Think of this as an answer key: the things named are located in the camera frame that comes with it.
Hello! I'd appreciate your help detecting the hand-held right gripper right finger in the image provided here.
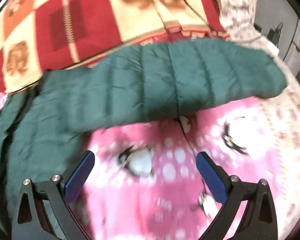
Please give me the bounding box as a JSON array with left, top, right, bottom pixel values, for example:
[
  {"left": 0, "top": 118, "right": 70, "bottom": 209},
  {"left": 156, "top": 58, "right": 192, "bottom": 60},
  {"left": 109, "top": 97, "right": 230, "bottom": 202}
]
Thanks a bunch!
[{"left": 196, "top": 152, "right": 278, "bottom": 240}]

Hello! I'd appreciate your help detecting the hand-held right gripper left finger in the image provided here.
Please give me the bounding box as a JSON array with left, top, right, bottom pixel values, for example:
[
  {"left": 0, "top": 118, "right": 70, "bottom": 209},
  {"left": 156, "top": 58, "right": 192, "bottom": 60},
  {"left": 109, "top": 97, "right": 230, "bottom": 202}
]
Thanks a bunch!
[{"left": 11, "top": 150, "right": 95, "bottom": 240}]

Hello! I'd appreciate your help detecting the green quilted jacket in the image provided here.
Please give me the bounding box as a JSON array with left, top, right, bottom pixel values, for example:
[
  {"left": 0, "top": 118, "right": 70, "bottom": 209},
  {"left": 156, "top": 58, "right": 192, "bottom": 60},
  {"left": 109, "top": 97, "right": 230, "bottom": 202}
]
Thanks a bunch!
[{"left": 0, "top": 39, "right": 288, "bottom": 230}]

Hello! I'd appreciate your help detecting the pink penguin print blanket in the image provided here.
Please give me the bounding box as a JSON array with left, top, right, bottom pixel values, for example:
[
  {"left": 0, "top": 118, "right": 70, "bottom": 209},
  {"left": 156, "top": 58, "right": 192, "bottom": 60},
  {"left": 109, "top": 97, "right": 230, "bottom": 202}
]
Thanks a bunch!
[{"left": 0, "top": 90, "right": 280, "bottom": 240}]

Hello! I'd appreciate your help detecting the white floral bed sheet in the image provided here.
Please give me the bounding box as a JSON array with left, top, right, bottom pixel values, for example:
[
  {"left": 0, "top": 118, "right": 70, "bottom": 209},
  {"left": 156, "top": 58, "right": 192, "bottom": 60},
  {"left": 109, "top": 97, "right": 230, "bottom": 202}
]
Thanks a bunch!
[{"left": 210, "top": 0, "right": 300, "bottom": 233}]

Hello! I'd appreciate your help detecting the black device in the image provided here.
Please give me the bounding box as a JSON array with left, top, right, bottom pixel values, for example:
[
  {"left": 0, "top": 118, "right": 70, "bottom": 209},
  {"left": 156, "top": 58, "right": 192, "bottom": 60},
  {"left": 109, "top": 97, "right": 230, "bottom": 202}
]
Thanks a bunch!
[{"left": 254, "top": 22, "right": 283, "bottom": 55}]

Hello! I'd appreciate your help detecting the red yellow checked rose blanket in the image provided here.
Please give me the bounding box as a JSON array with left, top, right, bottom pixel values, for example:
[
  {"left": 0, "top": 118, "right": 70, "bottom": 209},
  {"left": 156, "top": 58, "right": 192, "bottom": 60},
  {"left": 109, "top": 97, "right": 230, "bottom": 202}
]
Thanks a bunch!
[{"left": 0, "top": 0, "right": 231, "bottom": 96}]

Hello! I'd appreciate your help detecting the grey cabinet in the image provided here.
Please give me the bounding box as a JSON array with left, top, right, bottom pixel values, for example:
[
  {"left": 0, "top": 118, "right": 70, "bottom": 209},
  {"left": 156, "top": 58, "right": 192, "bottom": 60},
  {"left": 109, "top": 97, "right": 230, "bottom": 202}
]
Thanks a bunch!
[{"left": 280, "top": 11, "right": 300, "bottom": 67}]

